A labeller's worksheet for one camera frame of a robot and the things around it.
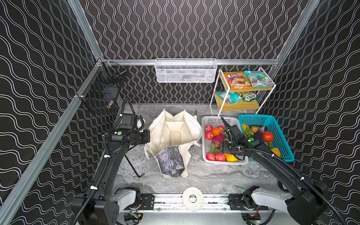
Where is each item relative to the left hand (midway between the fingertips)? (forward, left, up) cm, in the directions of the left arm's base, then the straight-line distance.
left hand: (152, 137), depth 76 cm
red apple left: (+13, -33, -16) cm, 39 cm away
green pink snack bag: (+34, -62, +14) cm, 72 cm away
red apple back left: (+20, -34, -18) cm, 43 cm away
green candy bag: (+39, -62, -4) cm, 74 cm away
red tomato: (+13, -72, -16) cm, 75 cm away
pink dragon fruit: (+10, -39, -16) cm, 43 cm away
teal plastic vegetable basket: (+23, -78, -17) cm, 83 cm away
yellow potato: (+3, -75, -19) cm, 77 cm away
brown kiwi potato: (+20, -66, -19) cm, 72 cm away
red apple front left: (-2, -33, -17) cm, 37 cm away
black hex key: (-10, +14, -20) cm, 26 cm away
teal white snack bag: (+37, -50, -4) cm, 63 cm away
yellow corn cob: (+23, -60, -18) cm, 66 cm away
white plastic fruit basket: (+6, -34, -19) cm, 40 cm away
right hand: (0, -42, -10) cm, 43 cm away
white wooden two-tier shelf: (+28, -50, +10) cm, 58 cm away
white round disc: (-28, -24, -22) cm, 43 cm away
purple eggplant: (+17, -69, -17) cm, 73 cm away
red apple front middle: (-2, -39, -18) cm, 43 cm away
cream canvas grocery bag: (+11, -8, -20) cm, 24 cm away
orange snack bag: (+32, -48, +14) cm, 60 cm away
